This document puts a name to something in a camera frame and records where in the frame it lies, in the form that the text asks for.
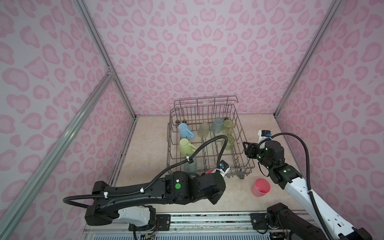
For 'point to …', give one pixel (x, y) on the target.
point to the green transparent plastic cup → (228, 127)
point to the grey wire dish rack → (193, 111)
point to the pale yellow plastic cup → (203, 130)
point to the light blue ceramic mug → (184, 132)
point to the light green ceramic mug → (186, 148)
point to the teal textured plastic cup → (191, 167)
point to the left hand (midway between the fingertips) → (223, 185)
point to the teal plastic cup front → (217, 125)
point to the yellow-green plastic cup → (230, 142)
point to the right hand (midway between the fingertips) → (247, 142)
